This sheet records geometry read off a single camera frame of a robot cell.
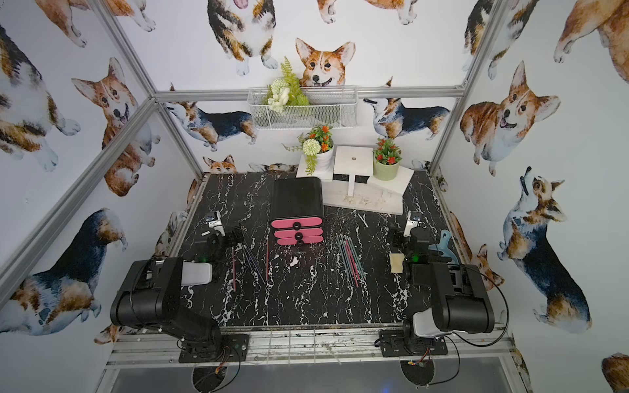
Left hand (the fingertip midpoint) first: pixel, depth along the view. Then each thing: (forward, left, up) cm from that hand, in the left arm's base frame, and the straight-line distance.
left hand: (227, 219), depth 94 cm
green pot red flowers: (+13, -61, +17) cm, 64 cm away
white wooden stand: (+17, -49, +1) cm, 52 cm away
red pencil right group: (-15, -48, -7) cm, 51 cm away
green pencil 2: (-13, -49, -8) cm, 52 cm away
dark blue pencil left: (-13, -10, -8) cm, 18 cm away
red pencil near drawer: (-13, -16, -8) cm, 22 cm away
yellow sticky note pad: (-15, -64, -8) cm, 66 cm away
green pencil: (-13, -44, -8) cm, 47 cm away
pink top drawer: (-6, -28, +7) cm, 29 cm away
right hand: (-3, -67, +1) cm, 67 cm away
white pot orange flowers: (+15, -35, +22) cm, 44 cm away
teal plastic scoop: (-11, -82, -5) cm, 83 cm away
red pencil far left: (-16, -4, -8) cm, 19 cm away
